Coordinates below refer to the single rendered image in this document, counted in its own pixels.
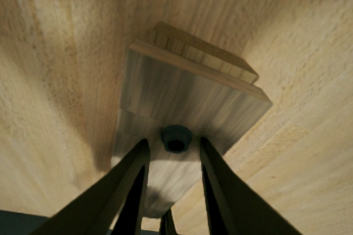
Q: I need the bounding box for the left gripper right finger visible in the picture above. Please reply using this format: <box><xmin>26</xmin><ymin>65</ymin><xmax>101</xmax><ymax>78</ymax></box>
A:
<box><xmin>200</xmin><ymin>137</ymin><xmax>303</xmax><ymax>235</ymax></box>

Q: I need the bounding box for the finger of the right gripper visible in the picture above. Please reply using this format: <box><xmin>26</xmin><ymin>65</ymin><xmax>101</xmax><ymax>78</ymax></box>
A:
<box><xmin>159</xmin><ymin>209</ymin><xmax>177</xmax><ymax>235</ymax></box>

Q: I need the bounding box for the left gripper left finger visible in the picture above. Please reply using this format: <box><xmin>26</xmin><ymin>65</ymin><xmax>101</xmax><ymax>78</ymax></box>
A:
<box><xmin>28</xmin><ymin>138</ymin><xmax>150</xmax><ymax>235</ymax></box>

